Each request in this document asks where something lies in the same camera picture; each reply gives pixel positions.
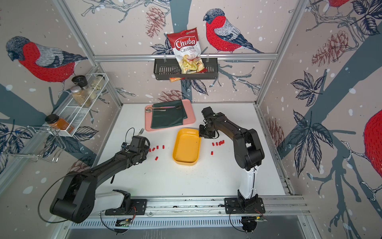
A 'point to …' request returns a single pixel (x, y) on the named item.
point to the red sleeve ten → (163, 147)
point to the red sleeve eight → (156, 158)
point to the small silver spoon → (149, 110)
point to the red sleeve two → (212, 153)
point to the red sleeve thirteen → (220, 143)
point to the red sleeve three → (221, 142)
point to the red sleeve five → (153, 149)
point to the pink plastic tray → (188, 106)
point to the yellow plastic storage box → (186, 149)
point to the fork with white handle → (141, 131)
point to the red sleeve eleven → (223, 141)
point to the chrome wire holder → (46, 143)
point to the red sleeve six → (157, 147)
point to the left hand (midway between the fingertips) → (150, 144)
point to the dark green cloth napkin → (172, 116)
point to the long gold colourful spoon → (148, 107)
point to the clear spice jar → (98, 82)
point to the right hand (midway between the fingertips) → (200, 135)
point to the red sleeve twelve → (217, 143)
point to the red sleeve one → (213, 144)
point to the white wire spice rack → (75, 112)
